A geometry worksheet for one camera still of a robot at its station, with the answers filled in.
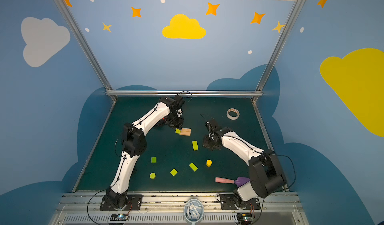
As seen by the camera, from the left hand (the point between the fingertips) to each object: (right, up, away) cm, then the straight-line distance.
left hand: (181, 127), depth 93 cm
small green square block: (-4, -24, -9) cm, 26 cm away
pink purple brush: (+33, -28, -13) cm, 45 cm away
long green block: (-2, -2, -1) cm, 3 cm away
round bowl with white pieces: (+8, -38, -22) cm, 45 cm away
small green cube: (-16, -19, -5) cm, 26 cm away
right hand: (+16, -9, -5) cm, 19 cm away
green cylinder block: (-15, -26, -11) cm, 32 cm away
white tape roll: (+39, +9, +20) cm, 44 cm away
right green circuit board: (+33, -42, -22) cm, 57 cm away
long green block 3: (+7, -22, -7) cm, 24 cm away
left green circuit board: (-28, -41, -23) cm, 54 cm away
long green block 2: (+9, -12, +2) cm, 15 cm away
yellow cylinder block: (+17, -20, -7) cm, 27 cm away
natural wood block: (+2, -3, +7) cm, 8 cm away
